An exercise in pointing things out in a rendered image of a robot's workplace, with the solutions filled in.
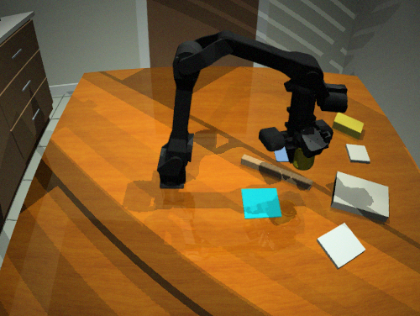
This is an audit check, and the olive-yellow rectangular block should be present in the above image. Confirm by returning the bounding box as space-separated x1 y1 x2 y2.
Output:
332 113 364 140

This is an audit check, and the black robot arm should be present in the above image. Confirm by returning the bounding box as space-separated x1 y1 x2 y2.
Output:
157 30 348 189

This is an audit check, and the white flat slab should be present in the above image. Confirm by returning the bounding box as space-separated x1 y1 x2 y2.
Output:
317 223 365 269

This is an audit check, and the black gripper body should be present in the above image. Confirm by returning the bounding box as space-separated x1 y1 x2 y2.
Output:
259 106 333 152

